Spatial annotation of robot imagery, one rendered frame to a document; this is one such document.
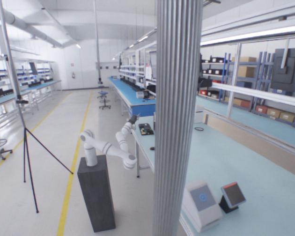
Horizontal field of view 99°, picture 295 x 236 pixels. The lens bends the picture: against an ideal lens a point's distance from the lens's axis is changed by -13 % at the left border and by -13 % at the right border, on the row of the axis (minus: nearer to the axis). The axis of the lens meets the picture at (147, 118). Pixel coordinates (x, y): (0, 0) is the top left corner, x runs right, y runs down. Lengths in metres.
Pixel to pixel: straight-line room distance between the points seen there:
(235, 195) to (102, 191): 1.09
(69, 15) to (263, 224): 6.86
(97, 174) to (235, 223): 1.03
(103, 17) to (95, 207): 6.19
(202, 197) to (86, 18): 6.48
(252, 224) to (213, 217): 0.22
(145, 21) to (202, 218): 6.72
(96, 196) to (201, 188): 1.04
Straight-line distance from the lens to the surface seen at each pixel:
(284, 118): 4.62
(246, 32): 0.93
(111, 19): 6.63
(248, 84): 5.39
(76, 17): 6.65
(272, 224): 0.97
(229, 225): 0.86
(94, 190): 1.48
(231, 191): 0.85
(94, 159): 1.37
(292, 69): 2.57
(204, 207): 0.75
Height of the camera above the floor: 1.67
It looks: 20 degrees down
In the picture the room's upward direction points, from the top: straight up
